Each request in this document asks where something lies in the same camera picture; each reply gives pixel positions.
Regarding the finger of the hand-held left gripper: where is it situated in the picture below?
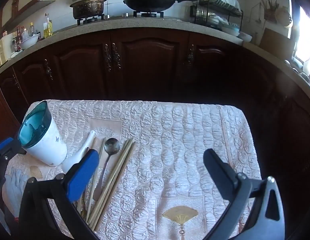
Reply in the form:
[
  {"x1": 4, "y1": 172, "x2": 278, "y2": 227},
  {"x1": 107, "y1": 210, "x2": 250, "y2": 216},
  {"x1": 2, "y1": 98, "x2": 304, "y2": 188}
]
[{"x1": 0, "y1": 137, "x2": 14, "y2": 157}]

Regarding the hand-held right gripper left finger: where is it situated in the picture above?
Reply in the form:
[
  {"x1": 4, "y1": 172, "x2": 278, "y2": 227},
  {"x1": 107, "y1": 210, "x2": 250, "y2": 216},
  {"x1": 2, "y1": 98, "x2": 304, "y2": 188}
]
[{"x1": 19, "y1": 149, "x2": 105, "y2": 240}]

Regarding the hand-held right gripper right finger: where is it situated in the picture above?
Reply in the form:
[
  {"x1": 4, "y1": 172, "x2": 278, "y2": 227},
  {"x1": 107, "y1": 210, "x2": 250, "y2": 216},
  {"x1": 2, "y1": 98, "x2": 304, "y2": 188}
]
[{"x1": 203, "y1": 149, "x2": 286, "y2": 240}]

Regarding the white ceramic spoon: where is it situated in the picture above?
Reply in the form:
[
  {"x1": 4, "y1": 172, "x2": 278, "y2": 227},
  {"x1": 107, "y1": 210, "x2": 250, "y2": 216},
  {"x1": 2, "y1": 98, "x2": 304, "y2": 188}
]
[{"x1": 61, "y1": 130, "x2": 96, "y2": 174}]

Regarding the metal spoon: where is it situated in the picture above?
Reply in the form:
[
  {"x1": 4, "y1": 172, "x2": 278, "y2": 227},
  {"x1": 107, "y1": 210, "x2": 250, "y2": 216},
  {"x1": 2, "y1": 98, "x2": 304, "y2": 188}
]
[{"x1": 92, "y1": 138, "x2": 120, "y2": 201}]

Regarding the white cup with teal rim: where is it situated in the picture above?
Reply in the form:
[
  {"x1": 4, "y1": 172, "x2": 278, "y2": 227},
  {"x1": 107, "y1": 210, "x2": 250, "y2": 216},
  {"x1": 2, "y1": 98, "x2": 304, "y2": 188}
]
[{"x1": 17, "y1": 100, "x2": 68, "y2": 167}]

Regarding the quilted cream tablecloth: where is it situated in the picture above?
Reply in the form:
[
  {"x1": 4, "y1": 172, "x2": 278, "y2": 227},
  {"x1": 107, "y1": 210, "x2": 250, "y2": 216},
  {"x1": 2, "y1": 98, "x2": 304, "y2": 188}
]
[{"x1": 2, "y1": 99, "x2": 262, "y2": 240}]

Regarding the cream microwave oven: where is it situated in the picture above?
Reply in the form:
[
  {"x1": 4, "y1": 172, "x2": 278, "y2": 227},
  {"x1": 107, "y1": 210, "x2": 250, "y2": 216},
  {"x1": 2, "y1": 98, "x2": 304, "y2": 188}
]
[{"x1": 0, "y1": 34, "x2": 11, "y2": 66}]

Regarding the white mixing bowl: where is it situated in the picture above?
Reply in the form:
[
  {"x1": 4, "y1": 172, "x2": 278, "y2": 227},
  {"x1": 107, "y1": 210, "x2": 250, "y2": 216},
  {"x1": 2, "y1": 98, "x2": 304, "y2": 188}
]
[{"x1": 18, "y1": 33, "x2": 41, "y2": 50}]

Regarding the cooking oil bottle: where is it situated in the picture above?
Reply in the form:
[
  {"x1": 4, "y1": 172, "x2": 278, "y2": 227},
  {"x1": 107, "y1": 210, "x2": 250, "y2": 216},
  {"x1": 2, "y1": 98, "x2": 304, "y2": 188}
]
[{"x1": 43, "y1": 13, "x2": 54, "y2": 38}]

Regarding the dark wooden base cabinet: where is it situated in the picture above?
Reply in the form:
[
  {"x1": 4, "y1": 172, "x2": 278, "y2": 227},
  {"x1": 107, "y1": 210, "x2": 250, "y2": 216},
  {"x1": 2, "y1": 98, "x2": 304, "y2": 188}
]
[{"x1": 0, "y1": 27, "x2": 310, "y2": 155}]

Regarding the small white dish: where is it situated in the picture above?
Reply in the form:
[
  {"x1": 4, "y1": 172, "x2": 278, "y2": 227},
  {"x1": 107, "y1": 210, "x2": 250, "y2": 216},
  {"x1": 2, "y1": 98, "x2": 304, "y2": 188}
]
[{"x1": 239, "y1": 32, "x2": 253, "y2": 43}]

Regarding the wooden cutting board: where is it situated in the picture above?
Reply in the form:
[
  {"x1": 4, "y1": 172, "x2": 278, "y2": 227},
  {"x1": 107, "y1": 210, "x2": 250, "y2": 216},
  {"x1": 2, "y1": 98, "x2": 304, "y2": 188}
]
[{"x1": 259, "y1": 28, "x2": 297, "y2": 61}]

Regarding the stacked white dish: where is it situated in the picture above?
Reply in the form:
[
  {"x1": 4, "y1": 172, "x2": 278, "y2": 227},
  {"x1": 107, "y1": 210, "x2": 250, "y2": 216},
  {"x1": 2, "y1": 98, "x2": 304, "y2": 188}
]
[{"x1": 221, "y1": 23, "x2": 241, "y2": 37}]

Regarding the black dish rack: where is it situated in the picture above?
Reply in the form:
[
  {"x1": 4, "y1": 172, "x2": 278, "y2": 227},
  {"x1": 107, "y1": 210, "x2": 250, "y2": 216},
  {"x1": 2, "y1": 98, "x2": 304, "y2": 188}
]
[{"x1": 190, "y1": 0, "x2": 244, "y2": 28}]

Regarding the gas stove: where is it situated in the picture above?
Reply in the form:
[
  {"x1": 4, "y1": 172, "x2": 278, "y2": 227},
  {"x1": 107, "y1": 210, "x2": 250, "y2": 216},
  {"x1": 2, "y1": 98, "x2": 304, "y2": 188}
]
[{"x1": 76, "y1": 10, "x2": 166, "y2": 26}]

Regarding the stone kitchen countertop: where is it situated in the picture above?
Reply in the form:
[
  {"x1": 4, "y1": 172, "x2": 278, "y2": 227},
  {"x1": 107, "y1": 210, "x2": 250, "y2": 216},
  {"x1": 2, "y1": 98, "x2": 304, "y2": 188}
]
[{"x1": 0, "y1": 16, "x2": 310, "y2": 90}]

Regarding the window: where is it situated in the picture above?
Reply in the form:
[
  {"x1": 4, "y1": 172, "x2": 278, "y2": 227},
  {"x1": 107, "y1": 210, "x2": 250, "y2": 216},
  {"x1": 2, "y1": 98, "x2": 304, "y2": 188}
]
[{"x1": 295, "y1": 5, "x2": 310, "y2": 64}]

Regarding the metal cooking pot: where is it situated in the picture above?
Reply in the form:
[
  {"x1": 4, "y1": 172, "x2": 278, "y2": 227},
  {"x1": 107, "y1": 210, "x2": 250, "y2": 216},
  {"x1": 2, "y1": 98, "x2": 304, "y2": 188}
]
[{"x1": 69, "y1": 0, "x2": 107, "y2": 20}]

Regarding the round hanging strainer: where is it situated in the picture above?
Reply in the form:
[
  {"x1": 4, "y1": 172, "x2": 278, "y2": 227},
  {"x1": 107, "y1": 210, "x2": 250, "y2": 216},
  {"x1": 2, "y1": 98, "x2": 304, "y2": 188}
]
[{"x1": 275, "y1": 7, "x2": 293, "y2": 28}]

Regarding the black wok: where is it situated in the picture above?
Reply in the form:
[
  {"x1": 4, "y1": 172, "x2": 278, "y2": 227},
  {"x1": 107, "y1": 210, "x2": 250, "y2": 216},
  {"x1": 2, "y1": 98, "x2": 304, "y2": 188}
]
[{"x1": 123, "y1": 0, "x2": 203, "y2": 12}]

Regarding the wall chopstick holder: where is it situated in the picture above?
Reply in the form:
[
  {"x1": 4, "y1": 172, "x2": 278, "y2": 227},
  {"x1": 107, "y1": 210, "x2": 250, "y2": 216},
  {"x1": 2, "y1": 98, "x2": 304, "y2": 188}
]
[{"x1": 260, "y1": 0, "x2": 280, "y2": 22}]

